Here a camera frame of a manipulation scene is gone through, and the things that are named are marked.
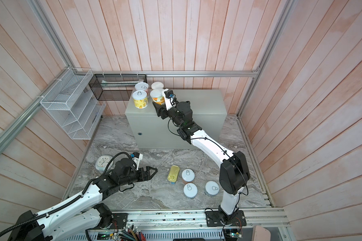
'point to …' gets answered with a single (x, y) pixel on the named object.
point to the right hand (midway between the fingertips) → (158, 99)
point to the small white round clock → (102, 161)
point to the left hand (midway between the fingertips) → (152, 175)
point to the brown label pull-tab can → (187, 175)
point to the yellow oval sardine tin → (173, 174)
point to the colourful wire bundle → (131, 234)
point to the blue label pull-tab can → (190, 191)
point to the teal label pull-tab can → (211, 188)
